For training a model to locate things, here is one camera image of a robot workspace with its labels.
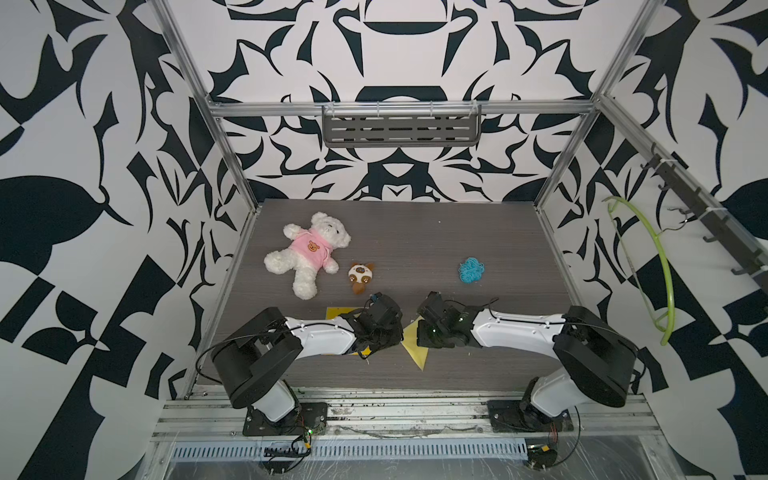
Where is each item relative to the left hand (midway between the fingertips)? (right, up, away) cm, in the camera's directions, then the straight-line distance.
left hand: (405, 329), depth 88 cm
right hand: (+3, -1, 0) cm, 4 cm away
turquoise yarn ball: (+22, +15, +11) cm, 29 cm away
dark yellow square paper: (-22, +4, +5) cm, 23 cm away
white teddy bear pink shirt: (-30, +22, +8) cm, 38 cm away
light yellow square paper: (+1, -3, -3) cm, 4 cm away
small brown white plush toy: (-14, +15, +9) cm, 22 cm away
